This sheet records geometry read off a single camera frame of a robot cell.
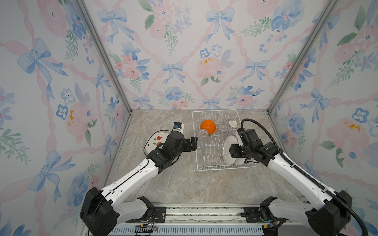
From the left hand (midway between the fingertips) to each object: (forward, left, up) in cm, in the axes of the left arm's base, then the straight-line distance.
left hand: (191, 137), depth 77 cm
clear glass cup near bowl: (+11, -8, -11) cm, 17 cm away
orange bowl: (+22, -12, -16) cm, 30 cm away
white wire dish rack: (+2, -12, -19) cm, 23 cm away
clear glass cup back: (+17, -21, -13) cm, 30 cm away
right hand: (-3, -23, -7) cm, 24 cm away
